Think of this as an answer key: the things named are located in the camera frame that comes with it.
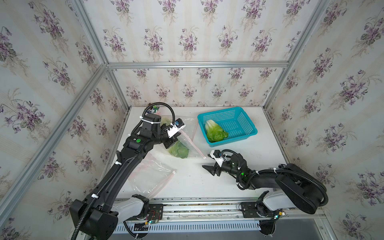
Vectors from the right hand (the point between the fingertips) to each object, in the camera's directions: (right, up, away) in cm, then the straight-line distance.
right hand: (208, 160), depth 82 cm
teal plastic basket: (+23, +22, +29) cm, 43 cm away
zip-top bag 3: (-34, -10, +4) cm, 36 cm away
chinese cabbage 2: (-17, +6, -1) cm, 18 cm away
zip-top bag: (-12, +13, +20) cm, 27 cm away
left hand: (-16, +17, -9) cm, 25 cm away
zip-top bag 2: (-28, +2, +10) cm, 29 cm away
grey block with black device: (+44, -5, +5) cm, 45 cm away
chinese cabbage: (+6, +15, +13) cm, 20 cm away
